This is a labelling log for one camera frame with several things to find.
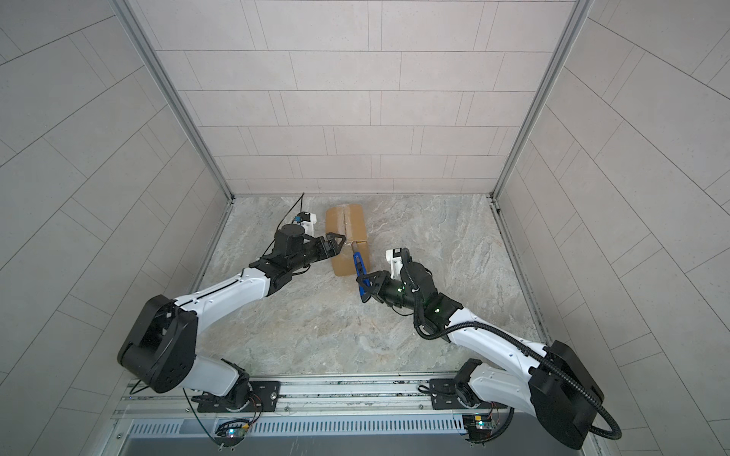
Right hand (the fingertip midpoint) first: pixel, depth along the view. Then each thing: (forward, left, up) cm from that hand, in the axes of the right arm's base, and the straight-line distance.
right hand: (355, 286), depth 72 cm
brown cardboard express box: (+24, +2, -2) cm, 25 cm away
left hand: (+17, +3, -1) cm, 17 cm away
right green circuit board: (-29, -28, -20) cm, 45 cm away
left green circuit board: (-27, +30, -15) cm, 43 cm away
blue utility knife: (+5, -2, 0) cm, 5 cm away
